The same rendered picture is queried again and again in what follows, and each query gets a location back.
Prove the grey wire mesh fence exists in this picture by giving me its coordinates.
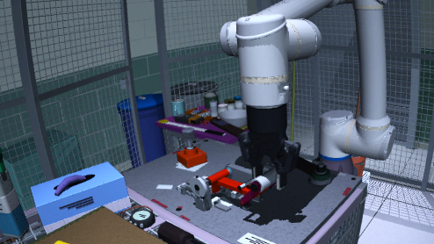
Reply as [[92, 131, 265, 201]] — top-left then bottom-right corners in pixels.
[[0, 0, 434, 211]]

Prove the teal crate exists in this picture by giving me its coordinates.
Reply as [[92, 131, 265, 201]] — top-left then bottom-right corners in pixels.
[[2, 129, 84, 206]]

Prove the white cylinder lever grip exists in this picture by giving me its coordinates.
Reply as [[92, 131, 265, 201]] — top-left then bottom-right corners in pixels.
[[237, 174, 278, 195]]

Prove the white paper sheet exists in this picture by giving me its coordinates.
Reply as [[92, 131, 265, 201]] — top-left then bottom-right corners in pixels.
[[175, 160, 209, 173]]

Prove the dark green round knob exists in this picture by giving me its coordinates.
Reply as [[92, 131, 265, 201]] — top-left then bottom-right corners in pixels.
[[309, 161, 332, 187]]

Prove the brown board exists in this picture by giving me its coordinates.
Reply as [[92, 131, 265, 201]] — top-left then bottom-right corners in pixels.
[[33, 205, 168, 244]]

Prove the orange block with grey knob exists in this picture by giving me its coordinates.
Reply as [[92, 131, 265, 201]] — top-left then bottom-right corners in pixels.
[[176, 127, 208, 169]]

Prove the white release bar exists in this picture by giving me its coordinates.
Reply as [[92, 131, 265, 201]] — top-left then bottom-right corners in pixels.
[[211, 197, 235, 212]]

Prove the dark brown cylinder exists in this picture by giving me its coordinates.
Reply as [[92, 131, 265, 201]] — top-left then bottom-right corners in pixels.
[[156, 220, 198, 244]]

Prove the green tin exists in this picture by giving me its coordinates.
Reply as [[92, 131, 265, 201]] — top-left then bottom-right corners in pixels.
[[203, 91, 219, 110]]

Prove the blue plastic drum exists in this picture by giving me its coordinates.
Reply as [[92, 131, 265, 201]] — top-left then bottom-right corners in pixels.
[[116, 93, 168, 169]]

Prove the teal mug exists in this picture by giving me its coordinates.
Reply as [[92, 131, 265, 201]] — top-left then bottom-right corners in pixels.
[[170, 98, 187, 118]]

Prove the purple tray table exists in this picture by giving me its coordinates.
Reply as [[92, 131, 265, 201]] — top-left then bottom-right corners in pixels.
[[155, 106, 250, 146]]

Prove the round dial gauge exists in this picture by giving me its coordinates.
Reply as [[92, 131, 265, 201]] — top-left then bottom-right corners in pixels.
[[129, 205, 156, 229]]

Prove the red lever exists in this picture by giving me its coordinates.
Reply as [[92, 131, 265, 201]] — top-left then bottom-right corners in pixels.
[[206, 168, 254, 197]]

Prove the grey squeeze cage mechanism body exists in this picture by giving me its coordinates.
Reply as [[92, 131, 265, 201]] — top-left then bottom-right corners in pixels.
[[177, 174, 235, 212]]

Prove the black long knife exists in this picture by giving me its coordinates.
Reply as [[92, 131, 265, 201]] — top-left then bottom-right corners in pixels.
[[163, 119, 228, 137]]

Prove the blue tissue box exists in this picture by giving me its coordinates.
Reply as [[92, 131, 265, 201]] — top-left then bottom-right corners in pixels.
[[30, 161, 131, 227]]

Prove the orange bucket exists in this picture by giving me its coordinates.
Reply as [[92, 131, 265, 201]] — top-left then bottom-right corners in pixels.
[[350, 154, 367, 178]]

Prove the white bowl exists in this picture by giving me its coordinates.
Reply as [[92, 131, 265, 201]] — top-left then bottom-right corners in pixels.
[[218, 107, 249, 129]]

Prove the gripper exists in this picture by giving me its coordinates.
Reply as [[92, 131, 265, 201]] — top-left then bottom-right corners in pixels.
[[236, 104, 302, 190]]

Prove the white printed label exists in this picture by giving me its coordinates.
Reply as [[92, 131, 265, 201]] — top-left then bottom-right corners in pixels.
[[236, 232, 277, 244]]

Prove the white and blue container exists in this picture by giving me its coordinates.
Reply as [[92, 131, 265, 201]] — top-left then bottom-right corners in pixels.
[[0, 147, 30, 239]]

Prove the magenta pin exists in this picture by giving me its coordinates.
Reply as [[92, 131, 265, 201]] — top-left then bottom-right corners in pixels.
[[239, 187, 263, 206]]

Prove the dark brown bar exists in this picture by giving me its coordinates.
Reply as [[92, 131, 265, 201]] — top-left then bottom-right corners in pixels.
[[210, 118, 247, 138]]

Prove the purple glove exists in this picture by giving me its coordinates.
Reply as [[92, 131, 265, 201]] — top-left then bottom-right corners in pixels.
[[54, 174, 88, 197]]

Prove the orange and black tool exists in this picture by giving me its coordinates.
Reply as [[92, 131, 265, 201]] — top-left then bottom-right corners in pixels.
[[183, 107, 212, 126]]

